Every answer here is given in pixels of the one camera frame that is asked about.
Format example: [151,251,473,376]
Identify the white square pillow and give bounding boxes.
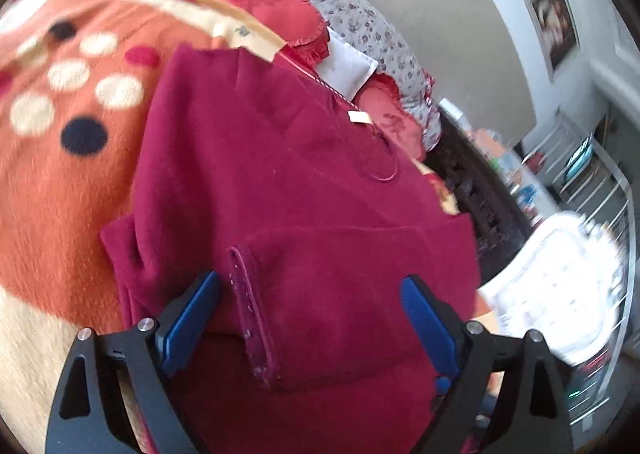
[314,28,378,101]

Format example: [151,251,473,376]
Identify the dark carved wooden nightstand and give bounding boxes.
[424,114,533,284]

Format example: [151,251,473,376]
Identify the right red heart pillow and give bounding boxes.
[354,73,426,162]

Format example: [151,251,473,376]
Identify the red heart pillow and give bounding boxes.
[226,0,330,68]
[354,73,426,162]

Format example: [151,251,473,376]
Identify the framed wall picture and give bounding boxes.
[524,0,579,81]

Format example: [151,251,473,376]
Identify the orange patterned love blanket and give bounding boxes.
[1,0,284,453]

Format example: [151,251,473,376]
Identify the dark red knit sweater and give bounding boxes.
[101,46,480,453]

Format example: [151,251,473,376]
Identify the left red heart pillow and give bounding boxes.
[226,0,330,68]

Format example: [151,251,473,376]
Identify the metal rack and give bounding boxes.
[523,110,637,444]

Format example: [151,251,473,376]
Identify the white upholstered ornate chair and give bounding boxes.
[480,211,623,366]

